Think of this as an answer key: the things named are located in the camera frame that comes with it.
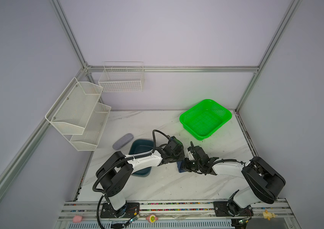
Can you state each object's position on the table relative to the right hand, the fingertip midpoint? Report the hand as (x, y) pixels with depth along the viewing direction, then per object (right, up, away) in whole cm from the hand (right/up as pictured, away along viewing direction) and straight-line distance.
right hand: (178, 166), depth 86 cm
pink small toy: (-52, -21, -16) cm, 59 cm away
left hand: (+3, +7, -1) cm, 7 cm away
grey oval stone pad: (-38, +14, +12) cm, 42 cm away
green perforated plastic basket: (+23, +30, +28) cm, 47 cm away
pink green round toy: (-14, -19, -19) cm, 31 cm away
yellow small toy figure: (+42, -18, -18) cm, 49 cm away
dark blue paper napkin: (+1, +1, +1) cm, 2 cm away
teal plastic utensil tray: (-26, +11, +11) cm, 30 cm away
